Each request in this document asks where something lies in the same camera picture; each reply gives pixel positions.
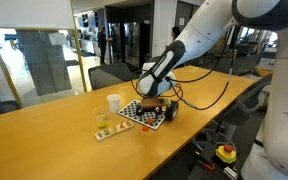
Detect dark bench seat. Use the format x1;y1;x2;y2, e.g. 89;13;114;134
0;99;22;119

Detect black clamp orange handle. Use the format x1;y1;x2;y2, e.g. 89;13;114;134
197;159;216;172

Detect person in black clothes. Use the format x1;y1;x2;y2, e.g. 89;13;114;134
96;24;113;65

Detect clear plastic cup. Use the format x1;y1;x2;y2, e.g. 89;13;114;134
94;106;112;129

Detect white plastic cup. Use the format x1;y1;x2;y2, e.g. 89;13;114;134
106;93;122;113

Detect person with dark hair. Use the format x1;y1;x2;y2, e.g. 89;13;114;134
165;25;182;51

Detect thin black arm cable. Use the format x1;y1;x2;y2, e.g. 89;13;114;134
130;24;242;111

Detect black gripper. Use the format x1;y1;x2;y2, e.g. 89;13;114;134
135;106;163;118

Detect black white checkered calibration board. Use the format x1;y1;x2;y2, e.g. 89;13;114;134
117;99;167;131

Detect black office chair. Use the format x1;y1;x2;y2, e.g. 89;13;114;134
213;73;273;134

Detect black tape roll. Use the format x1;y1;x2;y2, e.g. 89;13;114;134
164;100;180;122

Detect dark display cabinet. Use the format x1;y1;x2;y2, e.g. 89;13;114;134
105;4;153;64

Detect wooden number peg board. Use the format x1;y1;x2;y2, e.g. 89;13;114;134
94;119;135;142

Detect yellow red emergency stop button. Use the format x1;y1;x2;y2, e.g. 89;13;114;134
215;143;238;165

